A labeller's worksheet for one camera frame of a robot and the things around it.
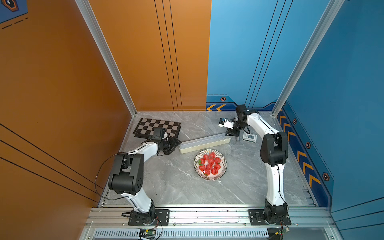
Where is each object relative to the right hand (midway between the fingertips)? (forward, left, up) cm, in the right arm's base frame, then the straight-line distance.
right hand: (229, 131), depth 101 cm
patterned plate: (-27, +8, -5) cm, 28 cm away
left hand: (-9, +33, 0) cm, 34 cm away
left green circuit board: (-56, +46, -9) cm, 73 cm away
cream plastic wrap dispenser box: (-10, +17, 0) cm, 20 cm away
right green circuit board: (-55, -18, -6) cm, 59 cm away
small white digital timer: (-2, -15, -4) cm, 15 cm away
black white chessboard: (+6, +59, -1) cm, 59 cm away
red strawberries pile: (-23, +14, -3) cm, 27 cm away
